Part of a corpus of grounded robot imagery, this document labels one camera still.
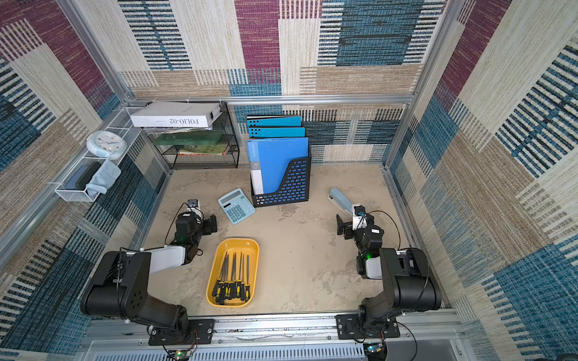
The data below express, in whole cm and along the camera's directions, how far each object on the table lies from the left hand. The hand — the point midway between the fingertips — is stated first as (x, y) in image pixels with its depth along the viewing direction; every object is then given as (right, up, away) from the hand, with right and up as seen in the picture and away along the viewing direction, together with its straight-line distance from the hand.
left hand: (201, 215), depth 95 cm
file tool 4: (+20, -24, -12) cm, 33 cm away
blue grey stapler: (+60, +6, +7) cm, 60 cm away
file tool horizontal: (+12, -23, -13) cm, 29 cm away
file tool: (+11, -22, -12) cm, 27 cm away
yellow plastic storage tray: (+22, -11, -9) cm, 26 cm away
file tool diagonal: (+18, -20, -8) cm, 28 cm away
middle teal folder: (+31, +35, 0) cm, 47 cm away
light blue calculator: (+13, +3, +8) cm, 15 cm away
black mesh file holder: (+39, +11, +5) cm, 40 cm away
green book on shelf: (-6, +32, +1) cm, 33 cm away
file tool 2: (+13, -27, -16) cm, 34 cm away
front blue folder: (+29, +22, -5) cm, 37 cm away
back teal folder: (+30, +41, +7) cm, 51 cm away
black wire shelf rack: (+4, +25, +28) cm, 38 cm away
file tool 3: (+18, -23, -11) cm, 31 cm away
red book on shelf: (0, +28, +5) cm, 28 cm away
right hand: (+62, +2, -4) cm, 62 cm away
